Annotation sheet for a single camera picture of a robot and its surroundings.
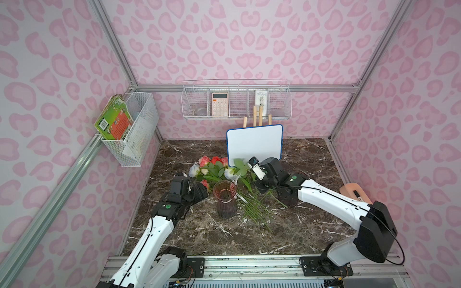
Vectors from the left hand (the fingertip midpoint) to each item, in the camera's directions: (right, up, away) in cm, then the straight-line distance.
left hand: (200, 188), depth 81 cm
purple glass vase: (+11, -1, -2) cm, 11 cm away
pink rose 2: (-1, +1, +14) cm, 14 cm away
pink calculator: (+8, +41, +12) cm, 44 cm away
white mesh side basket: (-31, +17, -1) cm, 35 cm away
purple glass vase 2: (+33, +2, -23) cm, 41 cm away
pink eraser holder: (+72, -2, +9) cm, 73 cm away
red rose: (+4, +13, +23) cm, 27 cm away
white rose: (+12, +6, +9) cm, 16 cm away
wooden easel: (+25, +33, +5) cm, 42 cm away
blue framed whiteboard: (+29, +22, +12) cm, 38 cm away
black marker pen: (+80, -6, +13) cm, 81 cm away
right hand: (+25, +5, +2) cm, 26 cm away
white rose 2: (-8, +7, +17) cm, 20 cm away
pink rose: (-3, +12, +22) cm, 26 cm away
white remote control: (+29, +44, +11) cm, 54 cm away
